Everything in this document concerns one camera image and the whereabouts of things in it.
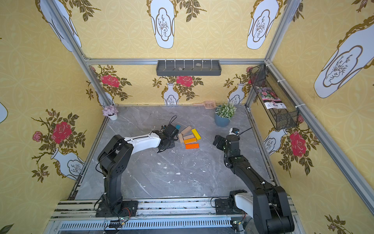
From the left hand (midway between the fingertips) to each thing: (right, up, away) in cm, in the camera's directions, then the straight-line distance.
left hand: (171, 144), depth 98 cm
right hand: (+31, +5, -9) cm, 33 cm away
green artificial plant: (+36, +22, -1) cm, 43 cm away
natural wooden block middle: (+12, +4, +3) cm, 13 cm away
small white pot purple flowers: (-44, +22, +5) cm, 50 cm away
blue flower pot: (+35, +15, +8) cm, 39 cm away
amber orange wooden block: (+14, +2, +2) cm, 14 cm away
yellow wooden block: (+17, +6, +5) cm, 19 cm away
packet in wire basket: (+55, +28, -21) cm, 65 cm away
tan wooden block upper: (+10, +8, +5) cm, 14 cm away
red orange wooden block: (+14, -2, -1) cm, 14 cm away
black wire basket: (+68, +20, -11) cm, 72 cm away
